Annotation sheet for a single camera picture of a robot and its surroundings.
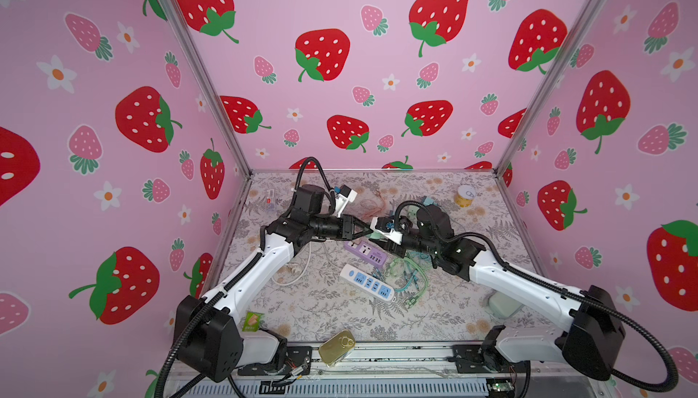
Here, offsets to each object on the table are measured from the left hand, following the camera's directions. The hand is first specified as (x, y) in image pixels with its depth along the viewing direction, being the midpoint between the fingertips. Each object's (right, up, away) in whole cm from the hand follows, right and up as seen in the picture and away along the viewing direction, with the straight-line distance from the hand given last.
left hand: (370, 230), depth 72 cm
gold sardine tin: (-9, -32, +1) cm, 33 cm away
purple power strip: (-1, -10, +21) cm, 23 cm away
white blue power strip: (0, -19, +14) cm, 23 cm away
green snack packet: (-35, -28, +8) cm, 46 cm away
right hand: (+1, +1, +3) cm, 3 cm away
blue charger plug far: (+26, +7, +36) cm, 45 cm away
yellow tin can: (+39, +10, +35) cm, 53 cm away
